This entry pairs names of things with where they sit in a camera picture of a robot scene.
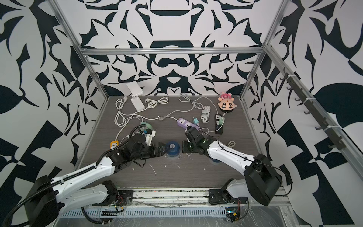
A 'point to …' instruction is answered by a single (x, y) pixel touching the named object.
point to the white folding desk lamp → (135, 91)
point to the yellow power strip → (114, 144)
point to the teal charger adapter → (195, 120)
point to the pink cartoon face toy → (226, 101)
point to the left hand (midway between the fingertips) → (165, 146)
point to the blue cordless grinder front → (214, 161)
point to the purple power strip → (185, 123)
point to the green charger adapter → (221, 120)
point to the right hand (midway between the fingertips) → (182, 145)
